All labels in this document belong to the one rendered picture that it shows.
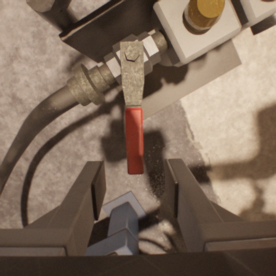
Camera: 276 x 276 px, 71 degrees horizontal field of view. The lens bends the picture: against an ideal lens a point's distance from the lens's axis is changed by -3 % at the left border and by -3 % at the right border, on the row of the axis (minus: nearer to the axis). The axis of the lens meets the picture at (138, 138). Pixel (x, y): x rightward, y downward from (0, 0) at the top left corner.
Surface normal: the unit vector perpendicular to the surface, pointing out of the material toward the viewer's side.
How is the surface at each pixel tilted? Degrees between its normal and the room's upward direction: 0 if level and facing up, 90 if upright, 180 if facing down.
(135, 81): 0
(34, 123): 38
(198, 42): 0
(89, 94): 27
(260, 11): 0
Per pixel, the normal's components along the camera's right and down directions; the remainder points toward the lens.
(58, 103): 0.14, 0.47
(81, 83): -0.06, 0.12
